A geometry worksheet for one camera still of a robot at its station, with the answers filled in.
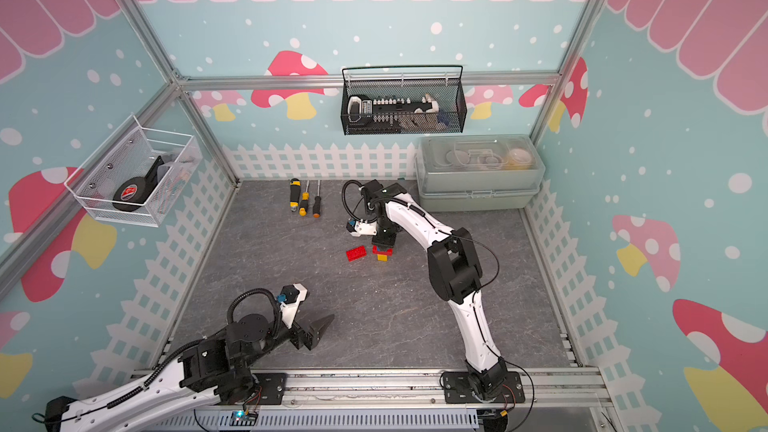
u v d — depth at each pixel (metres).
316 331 0.65
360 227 0.89
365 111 0.87
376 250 0.94
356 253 0.97
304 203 1.13
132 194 0.70
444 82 0.90
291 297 0.61
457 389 0.74
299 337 0.64
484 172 1.00
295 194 1.16
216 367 0.55
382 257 0.97
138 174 0.73
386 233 0.87
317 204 1.12
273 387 0.74
